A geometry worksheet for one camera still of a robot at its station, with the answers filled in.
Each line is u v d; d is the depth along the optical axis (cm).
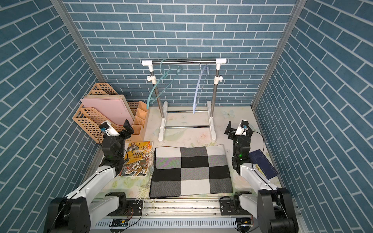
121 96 85
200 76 107
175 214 74
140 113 111
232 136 75
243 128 68
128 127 74
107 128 66
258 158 94
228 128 79
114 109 87
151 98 75
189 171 84
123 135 72
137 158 91
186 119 112
